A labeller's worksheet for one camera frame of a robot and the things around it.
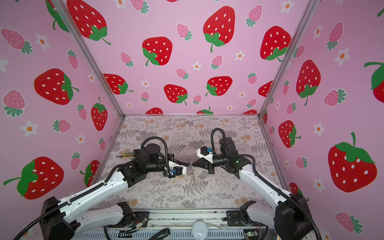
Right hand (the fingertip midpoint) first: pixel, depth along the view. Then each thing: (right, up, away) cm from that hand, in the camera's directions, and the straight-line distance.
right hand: (193, 163), depth 72 cm
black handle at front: (-14, -32, -5) cm, 35 cm away
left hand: (-3, +2, -3) cm, 4 cm away
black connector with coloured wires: (-39, +1, +25) cm, 46 cm away
